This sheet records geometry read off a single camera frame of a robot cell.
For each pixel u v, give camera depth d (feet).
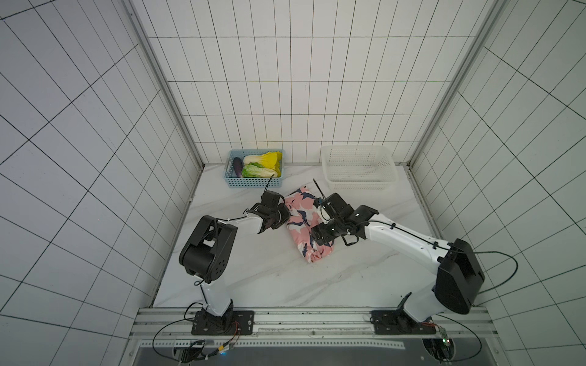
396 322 2.11
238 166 3.67
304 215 3.27
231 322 2.33
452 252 1.46
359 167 3.86
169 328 2.11
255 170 3.53
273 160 3.61
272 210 2.50
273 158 3.61
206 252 1.58
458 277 1.38
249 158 3.77
